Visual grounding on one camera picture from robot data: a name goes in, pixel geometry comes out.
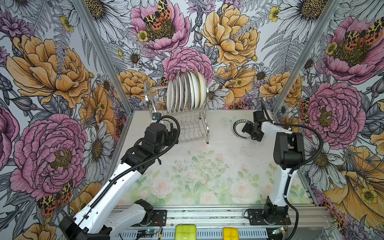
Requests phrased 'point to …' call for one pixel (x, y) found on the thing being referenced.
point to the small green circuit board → (146, 231)
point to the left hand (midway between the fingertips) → (166, 135)
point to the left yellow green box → (185, 232)
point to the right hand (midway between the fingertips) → (248, 136)
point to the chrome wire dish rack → (192, 124)
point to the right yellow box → (230, 233)
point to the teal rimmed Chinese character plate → (170, 96)
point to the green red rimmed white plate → (237, 127)
